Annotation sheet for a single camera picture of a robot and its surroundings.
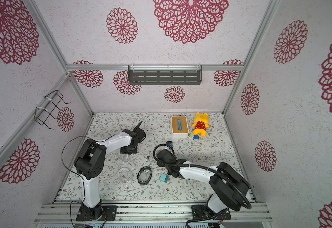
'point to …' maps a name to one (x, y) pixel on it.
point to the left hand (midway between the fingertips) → (127, 151)
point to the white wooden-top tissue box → (179, 126)
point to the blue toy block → (196, 137)
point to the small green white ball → (190, 135)
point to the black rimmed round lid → (143, 174)
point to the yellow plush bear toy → (201, 120)
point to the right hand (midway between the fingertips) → (160, 156)
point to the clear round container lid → (125, 175)
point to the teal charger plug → (164, 177)
